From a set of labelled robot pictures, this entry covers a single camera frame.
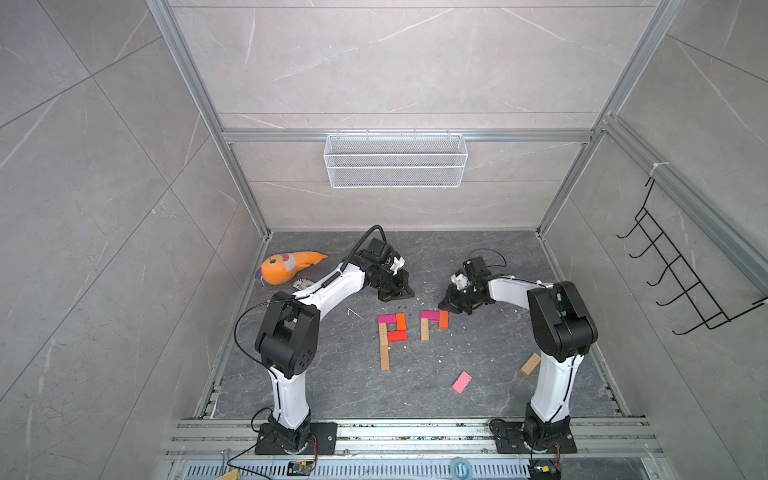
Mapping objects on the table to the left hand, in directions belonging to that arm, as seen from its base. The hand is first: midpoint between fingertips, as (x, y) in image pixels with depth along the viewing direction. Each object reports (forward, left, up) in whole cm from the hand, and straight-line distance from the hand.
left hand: (419, 291), depth 87 cm
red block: (-8, +8, -13) cm, 17 cm away
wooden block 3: (-7, -2, -11) cm, 13 cm away
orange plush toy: (+13, +45, -4) cm, 47 cm away
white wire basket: (+43, +6, +17) cm, 46 cm away
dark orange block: (-3, -8, -12) cm, 15 cm away
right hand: (+2, -9, -13) cm, 16 cm away
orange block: (-4, +5, -12) cm, 14 cm away
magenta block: (-2, +10, -13) cm, 16 cm away
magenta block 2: (-1, -4, -13) cm, 14 cm away
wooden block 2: (-14, +11, -12) cm, 21 cm away
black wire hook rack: (-11, -58, +19) cm, 62 cm away
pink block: (-23, -11, -13) cm, 28 cm away
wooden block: (-9, +11, -12) cm, 19 cm away
